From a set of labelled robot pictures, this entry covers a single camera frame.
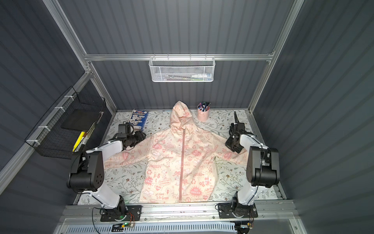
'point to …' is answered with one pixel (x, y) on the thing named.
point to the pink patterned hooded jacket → (178, 161)
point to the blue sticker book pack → (138, 119)
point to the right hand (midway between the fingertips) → (231, 146)
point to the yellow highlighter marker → (81, 135)
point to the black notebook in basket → (80, 119)
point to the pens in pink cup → (204, 106)
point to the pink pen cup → (203, 116)
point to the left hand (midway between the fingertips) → (144, 136)
